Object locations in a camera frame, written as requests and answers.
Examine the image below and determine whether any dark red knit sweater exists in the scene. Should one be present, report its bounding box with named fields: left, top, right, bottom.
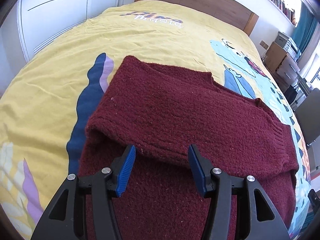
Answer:
left=79, top=56, right=299, bottom=239

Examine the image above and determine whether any grey desk chair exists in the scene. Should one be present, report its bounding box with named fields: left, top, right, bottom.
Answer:
left=295, top=88, right=320, bottom=145

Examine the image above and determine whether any yellow dinosaur bedspread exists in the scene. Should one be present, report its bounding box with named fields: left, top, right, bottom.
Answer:
left=1, top=0, right=310, bottom=239

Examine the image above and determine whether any wooden drawer cabinet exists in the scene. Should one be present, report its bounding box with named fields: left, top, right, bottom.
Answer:
left=264, top=42, right=300, bottom=85

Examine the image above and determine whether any white printer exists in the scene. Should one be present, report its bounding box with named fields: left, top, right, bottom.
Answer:
left=274, top=31, right=301, bottom=62

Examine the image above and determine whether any right teal curtain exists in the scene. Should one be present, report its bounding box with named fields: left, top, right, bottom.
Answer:
left=291, top=3, right=318, bottom=53

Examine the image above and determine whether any white wardrobe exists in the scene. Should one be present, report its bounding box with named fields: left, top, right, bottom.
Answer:
left=17, top=0, right=134, bottom=62

